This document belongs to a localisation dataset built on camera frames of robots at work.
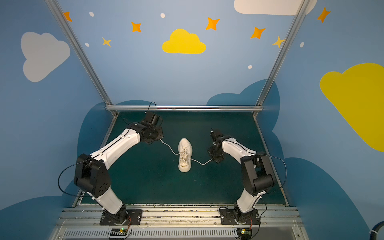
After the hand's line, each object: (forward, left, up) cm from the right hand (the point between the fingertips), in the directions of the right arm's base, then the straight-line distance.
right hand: (211, 155), depth 93 cm
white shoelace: (0, +20, 0) cm, 20 cm away
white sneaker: (+2, +17, +1) cm, 17 cm away
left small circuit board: (-42, +46, -7) cm, 63 cm away
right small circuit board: (-39, -17, -7) cm, 43 cm away
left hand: (+6, +32, +12) cm, 34 cm away
